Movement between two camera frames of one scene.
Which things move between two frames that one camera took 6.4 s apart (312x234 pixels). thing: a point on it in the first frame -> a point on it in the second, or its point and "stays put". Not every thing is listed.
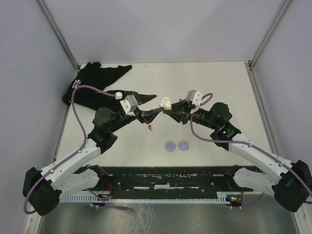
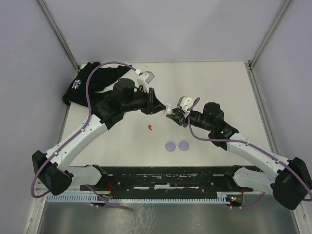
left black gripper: x=147 y=116 -> x=153 y=105
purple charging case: x=184 y=146 stays put
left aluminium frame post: x=47 y=13 stays put
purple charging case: x=170 y=146 stays put
